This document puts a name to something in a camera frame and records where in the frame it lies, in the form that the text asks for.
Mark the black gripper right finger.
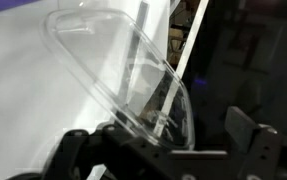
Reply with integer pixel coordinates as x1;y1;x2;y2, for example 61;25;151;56
224;106;261;154

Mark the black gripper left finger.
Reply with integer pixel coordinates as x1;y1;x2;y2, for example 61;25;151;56
114;109;141;136

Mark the clear plastic container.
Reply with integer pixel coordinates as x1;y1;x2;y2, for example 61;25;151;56
43;7;196;152

